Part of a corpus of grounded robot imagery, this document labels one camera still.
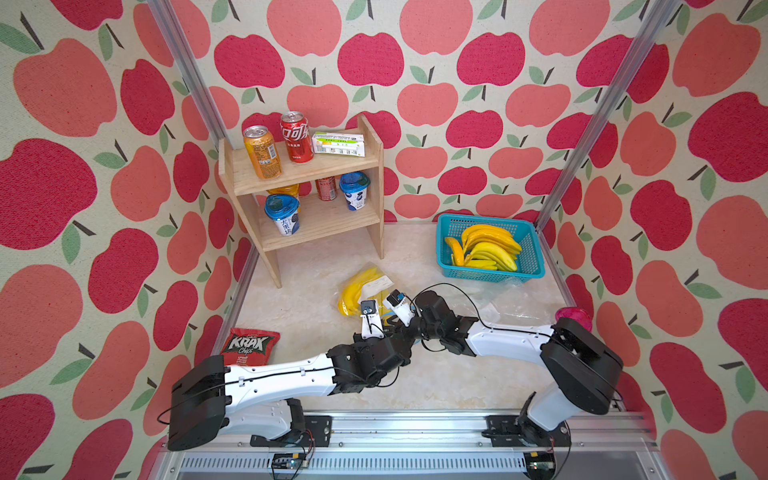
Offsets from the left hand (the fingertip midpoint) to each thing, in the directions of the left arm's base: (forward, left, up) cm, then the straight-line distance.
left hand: (390, 332), depth 78 cm
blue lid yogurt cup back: (+39, +11, +17) cm, 44 cm away
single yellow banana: (+33, -25, -6) cm, 42 cm away
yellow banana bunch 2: (+17, +12, -7) cm, 22 cm away
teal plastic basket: (+29, -49, -5) cm, 58 cm away
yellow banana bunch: (+34, -35, -4) cm, 48 cm away
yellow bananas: (+30, -34, -9) cm, 46 cm away
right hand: (+2, +2, -5) cm, 6 cm away
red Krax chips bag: (0, +42, -11) cm, 43 cm away
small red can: (+43, +20, +14) cm, 49 cm away
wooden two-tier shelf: (+36, +23, +7) cm, 43 cm away
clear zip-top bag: (+15, +7, +1) cm, 16 cm away
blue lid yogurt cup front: (+28, +30, +17) cm, 45 cm away
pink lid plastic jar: (+7, -54, -2) cm, 54 cm away
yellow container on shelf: (+37, +29, +18) cm, 51 cm away
